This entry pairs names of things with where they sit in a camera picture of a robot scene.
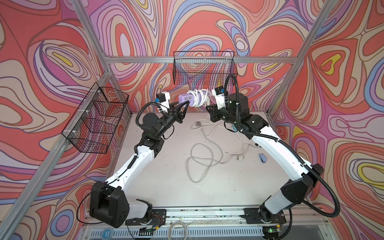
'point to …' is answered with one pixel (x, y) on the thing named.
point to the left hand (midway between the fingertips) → (189, 103)
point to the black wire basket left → (95, 125)
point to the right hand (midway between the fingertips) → (206, 111)
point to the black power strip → (198, 123)
